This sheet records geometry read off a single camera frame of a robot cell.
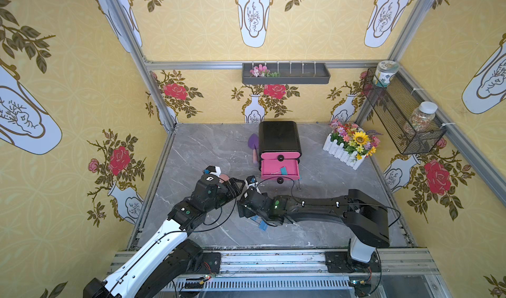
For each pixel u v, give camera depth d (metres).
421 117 0.65
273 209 0.61
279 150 0.86
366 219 0.44
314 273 0.72
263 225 0.81
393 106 0.90
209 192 0.57
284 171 0.91
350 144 0.92
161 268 0.56
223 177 0.71
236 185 0.68
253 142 1.10
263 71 0.88
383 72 0.85
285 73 0.92
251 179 0.73
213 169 0.72
